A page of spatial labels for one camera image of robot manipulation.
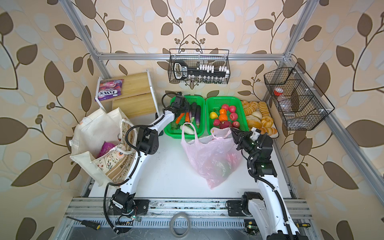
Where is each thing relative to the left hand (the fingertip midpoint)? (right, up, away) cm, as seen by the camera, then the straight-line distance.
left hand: (188, 103), depth 110 cm
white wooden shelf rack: (-38, +4, +2) cm, 38 cm away
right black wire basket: (+59, -8, -35) cm, 69 cm away
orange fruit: (+26, -10, -4) cm, 28 cm away
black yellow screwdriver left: (-40, -61, -42) cm, 84 cm away
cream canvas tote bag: (-52, -21, -29) cm, 63 cm away
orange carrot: (-4, -11, -19) cm, 22 cm away
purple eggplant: (+8, -7, +1) cm, 10 cm away
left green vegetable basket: (+4, -14, -2) cm, 15 cm away
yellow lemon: (+19, -9, -1) cm, 21 cm away
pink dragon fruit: (+25, -15, -13) cm, 32 cm away
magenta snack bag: (-43, -27, -29) cm, 59 cm away
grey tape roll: (-3, -60, -36) cm, 70 cm away
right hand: (+23, -17, -38) cm, 48 cm away
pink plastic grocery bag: (+17, -33, -29) cm, 47 cm away
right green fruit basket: (+35, -5, +2) cm, 36 cm away
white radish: (+1, -19, -14) cm, 23 cm away
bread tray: (+51, -9, -3) cm, 52 cm away
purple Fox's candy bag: (-41, +5, -29) cm, 50 cm away
